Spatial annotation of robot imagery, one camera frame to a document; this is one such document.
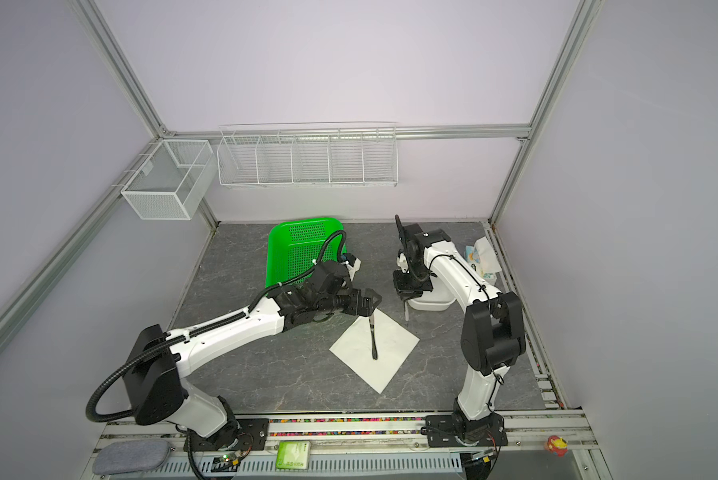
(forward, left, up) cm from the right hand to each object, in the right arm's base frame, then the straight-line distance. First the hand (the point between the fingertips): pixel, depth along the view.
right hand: (405, 299), depth 86 cm
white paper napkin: (-9, +4, -12) cm, 15 cm away
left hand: (-5, +11, +7) cm, 14 cm away
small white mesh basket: (+37, +77, +16) cm, 87 cm away
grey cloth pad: (-38, +69, -8) cm, 78 cm away
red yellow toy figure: (-35, -32, -6) cm, 48 cm away
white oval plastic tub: (+7, -13, -11) cm, 19 cm away
